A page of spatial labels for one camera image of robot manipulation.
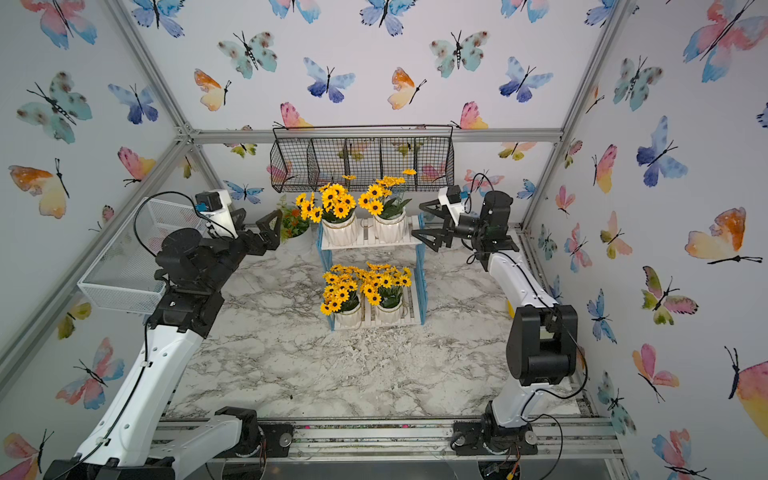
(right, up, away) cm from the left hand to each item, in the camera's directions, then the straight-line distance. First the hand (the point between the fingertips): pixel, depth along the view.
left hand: (262, 209), depth 65 cm
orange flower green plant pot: (-5, -3, +38) cm, 38 cm away
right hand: (+35, -1, +11) cm, 37 cm away
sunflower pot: (+14, -21, +14) cm, 29 cm away
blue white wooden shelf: (+33, -27, +31) cm, 53 cm away
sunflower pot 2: (+25, -18, +18) cm, 36 cm away
